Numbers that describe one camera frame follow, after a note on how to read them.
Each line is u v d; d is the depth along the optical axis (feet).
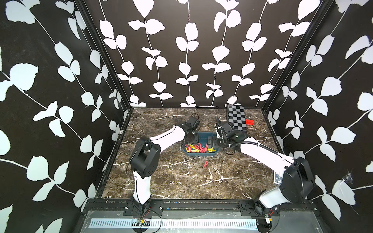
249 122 3.61
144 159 1.63
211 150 3.13
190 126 2.43
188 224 2.30
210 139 2.55
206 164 2.93
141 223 2.34
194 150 3.13
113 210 2.41
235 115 3.75
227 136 2.12
